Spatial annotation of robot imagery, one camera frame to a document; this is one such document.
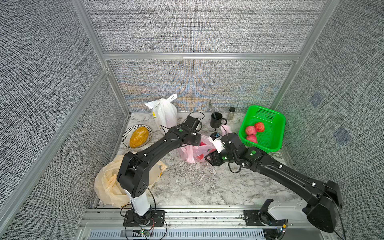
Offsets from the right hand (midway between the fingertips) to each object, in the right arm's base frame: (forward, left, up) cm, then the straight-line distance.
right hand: (209, 152), depth 75 cm
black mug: (+33, -8, -14) cm, 37 cm away
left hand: (+11, +4, -5) cm, 13 cm away
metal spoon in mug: (+41, -4, -7) cm, 42 cm away
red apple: (+27, -38, -15) cm, 49 cm away
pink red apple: (+20, -31, -15) cm, 40 cm away
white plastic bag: (+31, +26, -4) cm, 41 cm away
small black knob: (+42, -21, -12) cm, 49 cm away
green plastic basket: (+20, -47, -19) cm, 54 cm away
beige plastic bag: (-15, +50, -9) cm, 53 cm away
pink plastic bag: (0, +8, -2) cm, 9 cm away
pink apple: (+24, -31, -14) cm, 41 cm away
